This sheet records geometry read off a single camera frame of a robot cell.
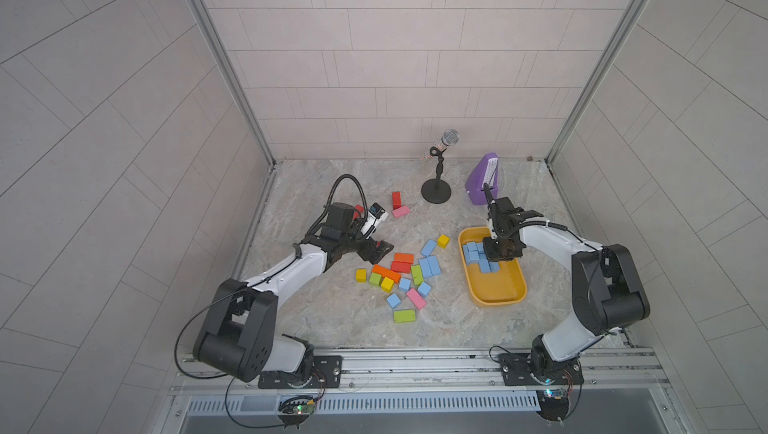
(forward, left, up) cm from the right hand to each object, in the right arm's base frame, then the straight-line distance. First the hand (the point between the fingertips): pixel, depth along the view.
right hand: (490, 253), depth 92 cm
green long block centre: (-6, +23, +1) cm, 24 cm away
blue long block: (-4, +3, +1) cm, 6 cm away
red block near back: (+21, +28, +3) cm, 35 cm away
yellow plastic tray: (-11, -1, +1) cm, 11 cm away
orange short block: (0, +27, +1) cm, 27 cm away
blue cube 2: (-13, +31, +3) cm, 34 cm away
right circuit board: (-38, -6, -3) cm, 38 cm away
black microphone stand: (+25, +13, +2) cm, 29 cm away
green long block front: (-17, +29, +1) cm, 34 cm away
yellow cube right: (+4, +14, +2) cm, 15 cm away
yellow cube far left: (-6, +40, +4) cm, 40 cm away
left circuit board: (-36, +54, +3) cm, 64 cm away
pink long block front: (-13, +24, +1) cm, 28 cm away
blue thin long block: (-1, +8, +3) cm, 9 cm away
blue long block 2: (-6, +1, +2) cm, 6 cm away
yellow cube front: (-9, +32, +3) cm, 34 cm away
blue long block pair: (-4, +21, +2) cm, 21 cm away
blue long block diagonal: (+3, +19, +1) cm, 19 cm away
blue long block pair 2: (-3, +18, +1) cm, 18 cm away
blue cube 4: (-2, +6, +3) cm, 7 cm away
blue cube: (-9, +27, +2) cm, 29 cm away
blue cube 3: (-11, +22, +2) cm, 25 cm away
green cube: (-7, +36, +3) cm, 37 cm away
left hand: (+3, +32, +10) cm, 34 cm away
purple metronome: (+22, -1, +14) cm, 26 cm away
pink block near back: (+17, +27, +1) cm, 32 cm away
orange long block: (-5, +33, +2) cm, 33 cm away
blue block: (0, +6, +4) cm, 7 cm away
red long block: (-3, +28, +1) cm, 28 cm away
